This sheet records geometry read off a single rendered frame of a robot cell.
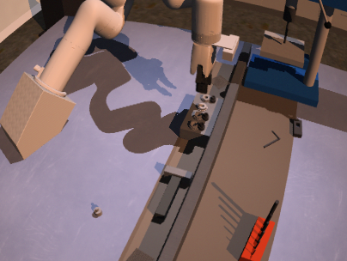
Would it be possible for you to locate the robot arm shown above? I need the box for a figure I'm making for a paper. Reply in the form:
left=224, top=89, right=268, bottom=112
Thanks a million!
left=33, top=0, right=239, bottom=97

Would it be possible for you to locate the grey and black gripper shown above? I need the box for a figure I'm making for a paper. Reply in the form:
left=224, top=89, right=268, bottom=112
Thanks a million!
left=190, top=38, right=217, bottom=94

